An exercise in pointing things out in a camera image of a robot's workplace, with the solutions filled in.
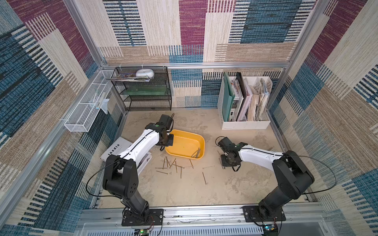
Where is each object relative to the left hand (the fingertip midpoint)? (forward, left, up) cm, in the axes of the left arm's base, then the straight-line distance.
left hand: (167, 141), depth 89 cm
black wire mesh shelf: (+38, +18, +11) cm, 43 cm away
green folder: (+17, -36, +19) cm, 44 cm away
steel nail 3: (-11, -25, -13) cm, 30 cm away
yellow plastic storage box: (+3, -12, -9) cm, 15 cm away
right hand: (-8, -36, -10) cm, 38 cm away
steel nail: (-4, -18, -10) cm, 21 cm away
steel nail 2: (-14, +3, -11) cm, 18 cm away
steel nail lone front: (-18, -22, -11) cm, 30 cm away
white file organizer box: (+17, -46, +15) cm, 51 cm away
